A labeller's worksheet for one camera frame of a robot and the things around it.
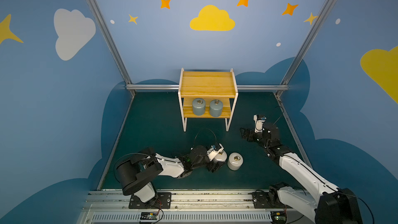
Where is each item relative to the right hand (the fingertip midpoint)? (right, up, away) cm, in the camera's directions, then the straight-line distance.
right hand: (249, 126), depth 86 cm
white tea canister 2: (-9, -17, -6) cm, 21 cm away
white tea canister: (-16, -15, -6) cm, 23 cm away
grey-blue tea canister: (-28, +11, -2) cm, 31 cm away
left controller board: (-52, -40, -14) cm, 67 cm away
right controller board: (+10, -42, -13) cm, 45 cm away
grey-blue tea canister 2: (-19, +11, -2) cm, 22 cm away
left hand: (-16, -14, -3) cm, 22 cm away
